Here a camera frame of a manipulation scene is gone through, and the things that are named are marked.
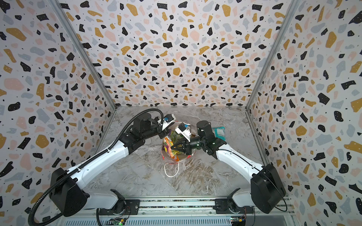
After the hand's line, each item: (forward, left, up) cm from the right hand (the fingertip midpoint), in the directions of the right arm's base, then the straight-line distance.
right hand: (173, 149), depth 70 cm
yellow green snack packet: (+15, +2, -11) cm, 19 cm away
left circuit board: (-28, +28, -23) cm, 46 cm away
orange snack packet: (+2, +3, +1) cm, 4 cm away
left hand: (+14, +1, +5) cm, 15 cm away
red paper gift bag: (-2, +4, -8) cm, 9 cm away
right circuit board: (-26, -33, -26) cm, 50 cm away
